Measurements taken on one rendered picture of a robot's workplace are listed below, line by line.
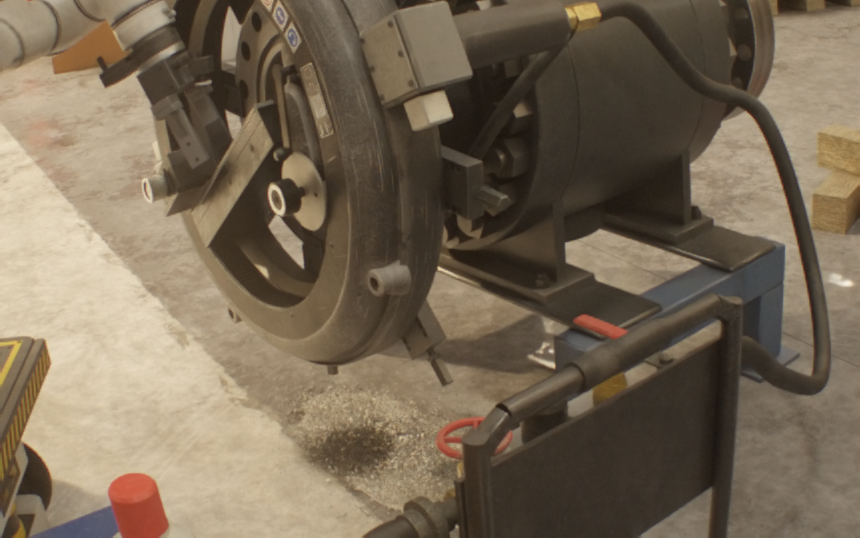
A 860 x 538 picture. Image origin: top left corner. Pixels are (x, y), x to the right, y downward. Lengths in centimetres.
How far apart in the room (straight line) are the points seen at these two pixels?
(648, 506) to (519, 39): 63
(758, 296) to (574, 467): 107
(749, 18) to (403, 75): 104
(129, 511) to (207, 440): 145
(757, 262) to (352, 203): 87
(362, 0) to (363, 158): 21
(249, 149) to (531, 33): 46
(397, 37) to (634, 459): 57
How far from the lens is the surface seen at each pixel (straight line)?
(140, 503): 67
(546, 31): 150
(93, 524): 86
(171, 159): 183
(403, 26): 135
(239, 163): 170
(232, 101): 199
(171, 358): 246
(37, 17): 153
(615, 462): 114
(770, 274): 211
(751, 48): 225
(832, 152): 302
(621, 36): 184
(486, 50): 143
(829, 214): 286
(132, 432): 220
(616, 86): 182
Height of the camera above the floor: 105
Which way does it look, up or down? 21 degrees down
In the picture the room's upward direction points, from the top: 6 degrees counter-clockwise
